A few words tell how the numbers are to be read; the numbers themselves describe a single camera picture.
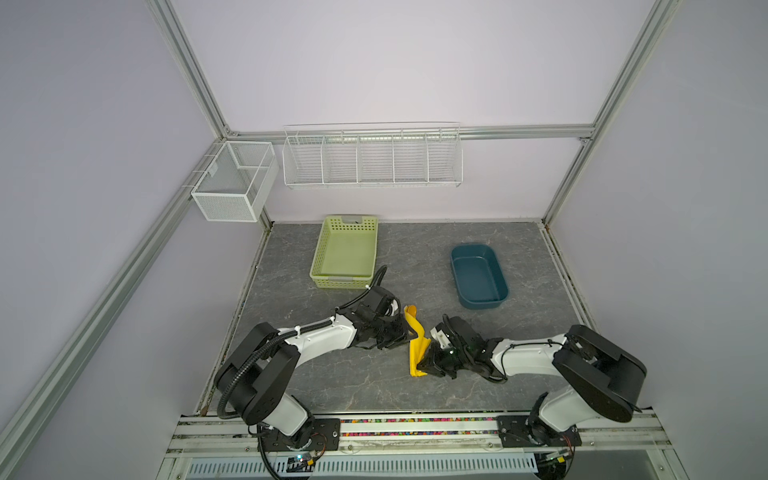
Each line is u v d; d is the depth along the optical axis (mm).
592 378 441
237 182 1062
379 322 738
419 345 862
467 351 693
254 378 439
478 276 1052
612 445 725
